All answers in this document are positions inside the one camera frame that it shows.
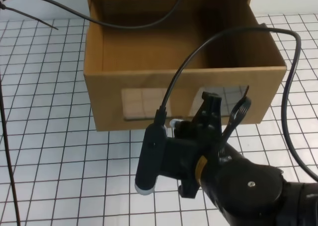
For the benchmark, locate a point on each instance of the thin black cable tie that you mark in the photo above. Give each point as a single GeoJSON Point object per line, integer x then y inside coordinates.
{"type": "Point", "coordinates": [4, 7]}

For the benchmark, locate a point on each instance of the brown cardboard shoebox cabinet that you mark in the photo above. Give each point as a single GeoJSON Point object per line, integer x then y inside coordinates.
{"type": "Point", "coordinates": [142, 12]}

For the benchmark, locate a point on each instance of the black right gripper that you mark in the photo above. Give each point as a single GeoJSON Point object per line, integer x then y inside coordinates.
{"type": "Point", "coordinates": [191, 156]}

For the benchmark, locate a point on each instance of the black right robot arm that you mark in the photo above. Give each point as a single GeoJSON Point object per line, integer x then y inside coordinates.
{"type": "Point", "coordinates": [246, 194]}

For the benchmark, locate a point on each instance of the white drawer handle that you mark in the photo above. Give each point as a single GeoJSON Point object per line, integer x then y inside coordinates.
{"type": "Point", "coordinates": [173, 123]}

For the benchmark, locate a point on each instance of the brown cardboard drawer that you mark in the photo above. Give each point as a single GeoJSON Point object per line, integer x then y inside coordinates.
{"type": "Point", "coordinates": [127, 71]}

